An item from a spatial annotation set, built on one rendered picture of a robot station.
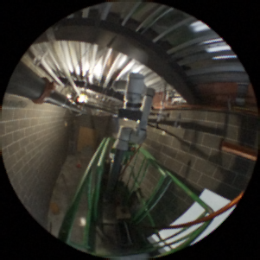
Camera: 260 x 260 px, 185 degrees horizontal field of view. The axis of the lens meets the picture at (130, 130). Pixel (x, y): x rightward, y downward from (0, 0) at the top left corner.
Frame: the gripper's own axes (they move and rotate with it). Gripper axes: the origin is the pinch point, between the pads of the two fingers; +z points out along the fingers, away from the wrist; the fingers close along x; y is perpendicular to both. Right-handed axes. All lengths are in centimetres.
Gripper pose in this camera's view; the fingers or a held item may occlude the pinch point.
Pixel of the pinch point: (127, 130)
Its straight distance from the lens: 48.2
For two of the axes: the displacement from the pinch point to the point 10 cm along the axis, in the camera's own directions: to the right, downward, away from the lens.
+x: 9.9, 1.5, 0.3
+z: -1.5, 9.2, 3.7
